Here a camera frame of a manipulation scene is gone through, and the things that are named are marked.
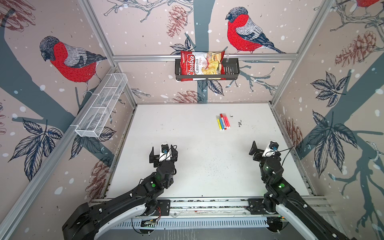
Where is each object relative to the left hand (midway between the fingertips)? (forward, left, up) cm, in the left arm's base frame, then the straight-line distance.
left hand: (161, 148), depth 77 cm
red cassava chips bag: (+38, -21, +16) cm, 47 cm away
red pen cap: (+36, -38, -17) cm, 55 cm away
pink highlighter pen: (+31, -42, -17) cm, 55 cm away
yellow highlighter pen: (+31, -35, -17) cm, 50 cm away
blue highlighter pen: (+28, -37, -16) cm, 49 cm away
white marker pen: (+29, -38, -15) cm, 50 cm away
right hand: (+1, -53, -1) cm, 53 cm away
